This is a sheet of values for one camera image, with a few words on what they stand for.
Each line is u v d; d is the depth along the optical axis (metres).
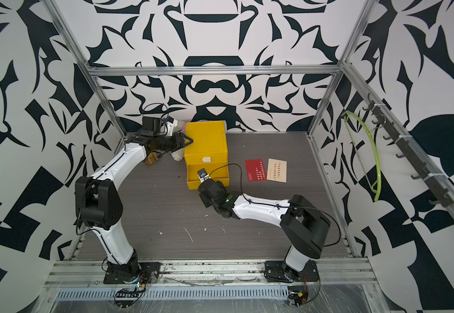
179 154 1.01
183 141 0.82
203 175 0.73
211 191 0.64
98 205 0.49
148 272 0.75
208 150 0.83
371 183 0.71
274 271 0.74
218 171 0.75
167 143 0.78
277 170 1.05
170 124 0.83
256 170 1.05
